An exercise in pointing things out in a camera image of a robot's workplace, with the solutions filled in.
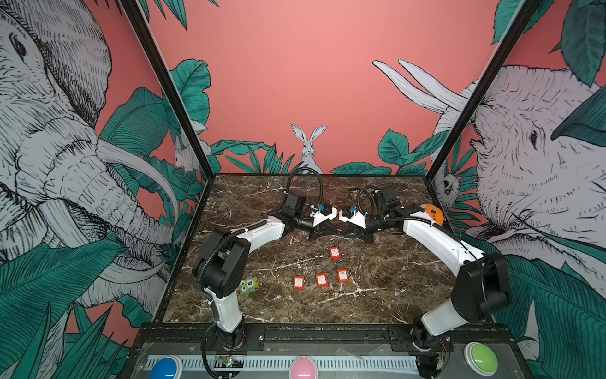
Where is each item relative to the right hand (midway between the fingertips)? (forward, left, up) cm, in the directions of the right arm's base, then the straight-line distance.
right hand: (343, 228), depth 81 cm
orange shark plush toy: (+13, -40, -9) cm, 43 cm away
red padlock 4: (-11, -1, -16) cm, 19 cm away
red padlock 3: (-13, +7, -16) cm, 22 cm away
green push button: (-36, -41, -16) cm, 57 cm away
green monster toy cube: (-15, +34, -15) cm, 40 cm away
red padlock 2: (-14, +16, -15) cm, 26 cm away
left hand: (-1, +1, 0) cm, 2 cm away
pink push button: (-39, +13, -16) cm, 44 cm away
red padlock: (-2, +2, -16) cm, 17 cm away
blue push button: (-39, +53, -14) cm, 68 cm away
